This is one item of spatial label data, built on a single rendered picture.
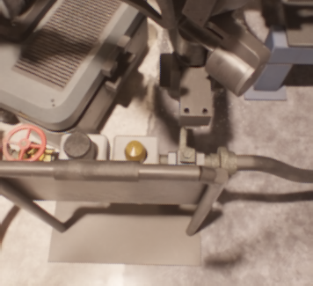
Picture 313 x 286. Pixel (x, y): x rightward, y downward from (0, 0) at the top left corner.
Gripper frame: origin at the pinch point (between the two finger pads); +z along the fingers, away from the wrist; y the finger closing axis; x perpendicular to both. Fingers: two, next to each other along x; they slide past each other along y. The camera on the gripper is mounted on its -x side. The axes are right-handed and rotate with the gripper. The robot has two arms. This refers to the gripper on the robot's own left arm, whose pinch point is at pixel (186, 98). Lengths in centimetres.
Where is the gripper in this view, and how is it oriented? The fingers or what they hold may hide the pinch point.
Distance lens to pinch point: 66.9
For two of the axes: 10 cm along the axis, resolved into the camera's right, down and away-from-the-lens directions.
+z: 0.0, 4.1, 9.1
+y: 10.0, 0.2, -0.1
